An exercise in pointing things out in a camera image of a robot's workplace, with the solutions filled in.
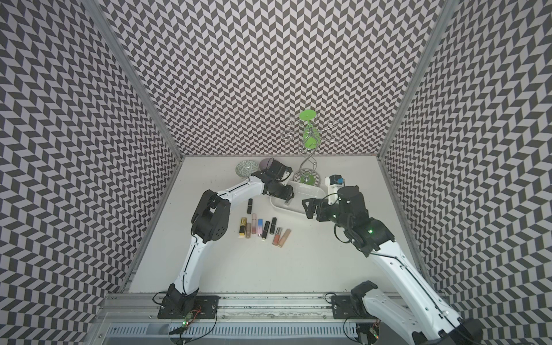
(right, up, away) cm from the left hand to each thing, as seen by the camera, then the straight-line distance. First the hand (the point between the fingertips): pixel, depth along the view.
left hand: (290, 195), depth 100 cm
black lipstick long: (-11, -14, -9) cm, 19 cm away
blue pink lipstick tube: (-13, -11, -6) cm, 18 cm away
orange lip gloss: (-6, -16, -11) cm, 20 cm away
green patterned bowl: (-24, +13, +12) cm, 30 cm away
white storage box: (+6, +2, +3) cm, 7 cm away
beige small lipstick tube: (-18, -14, -9) cm, 25 cm away
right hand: (+8, -1, -26) cm, 28 cm away
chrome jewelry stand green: (+8, +25, -15) cm, 31 cm away
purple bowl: (-13, +16, +8) cm, 22 cm away
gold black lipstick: (-21, -13, -9) cm, 26 cm away
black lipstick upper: (-19, -5, -2) cm, 20 cm away
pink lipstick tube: (-16, -12, -6) cm, 21 cm away
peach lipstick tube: (-2, -17, -11) cm, 20 cm away
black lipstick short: (-8, -13, -9) cm, 17 cm away
